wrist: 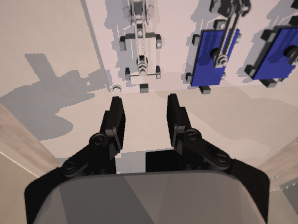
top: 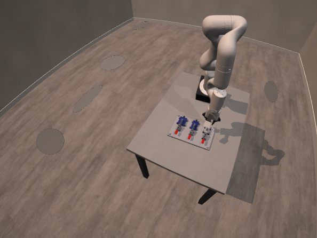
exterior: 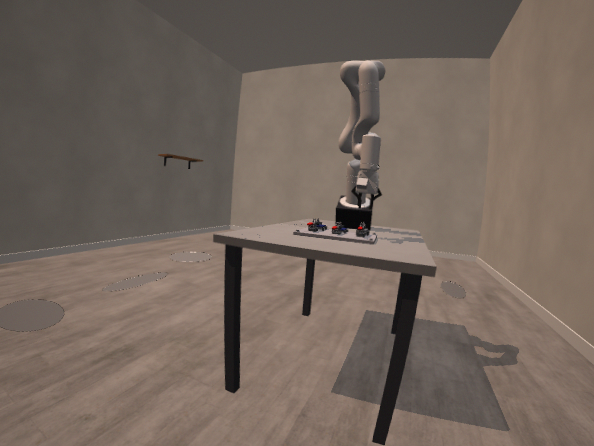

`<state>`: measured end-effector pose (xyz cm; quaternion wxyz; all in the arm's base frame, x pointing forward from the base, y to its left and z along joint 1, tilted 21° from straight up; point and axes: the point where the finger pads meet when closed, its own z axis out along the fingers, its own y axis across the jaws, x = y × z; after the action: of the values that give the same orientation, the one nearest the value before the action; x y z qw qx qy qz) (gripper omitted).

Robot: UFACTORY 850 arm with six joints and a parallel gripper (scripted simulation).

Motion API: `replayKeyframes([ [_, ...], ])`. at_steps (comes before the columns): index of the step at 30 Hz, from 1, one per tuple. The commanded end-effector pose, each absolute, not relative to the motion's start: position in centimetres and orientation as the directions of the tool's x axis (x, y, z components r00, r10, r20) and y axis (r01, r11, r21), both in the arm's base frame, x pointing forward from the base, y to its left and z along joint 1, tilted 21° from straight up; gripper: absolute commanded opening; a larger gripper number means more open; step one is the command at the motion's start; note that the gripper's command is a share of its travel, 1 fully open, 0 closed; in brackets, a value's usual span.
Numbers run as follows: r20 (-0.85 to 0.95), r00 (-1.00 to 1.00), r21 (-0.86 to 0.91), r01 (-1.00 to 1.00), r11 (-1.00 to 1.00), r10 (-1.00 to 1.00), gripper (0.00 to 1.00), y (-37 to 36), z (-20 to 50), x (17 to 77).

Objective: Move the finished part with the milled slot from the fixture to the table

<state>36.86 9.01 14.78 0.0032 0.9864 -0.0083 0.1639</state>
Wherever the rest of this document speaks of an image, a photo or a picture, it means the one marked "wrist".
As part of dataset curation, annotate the blue flat plate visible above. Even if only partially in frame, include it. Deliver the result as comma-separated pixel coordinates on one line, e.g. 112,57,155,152
250,25,298,80

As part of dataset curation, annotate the white fixture plate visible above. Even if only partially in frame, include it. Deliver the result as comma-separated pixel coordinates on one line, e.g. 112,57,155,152
85,0,298,94

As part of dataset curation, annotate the blue rectangular plate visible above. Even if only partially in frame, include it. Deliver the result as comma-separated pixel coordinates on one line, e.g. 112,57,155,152
190,28,240,87

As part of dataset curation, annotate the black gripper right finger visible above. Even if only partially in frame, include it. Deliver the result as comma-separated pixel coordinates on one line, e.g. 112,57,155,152
167,93,270,224

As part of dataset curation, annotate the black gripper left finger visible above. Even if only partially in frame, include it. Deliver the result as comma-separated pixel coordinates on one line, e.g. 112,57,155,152
24,96,126,224

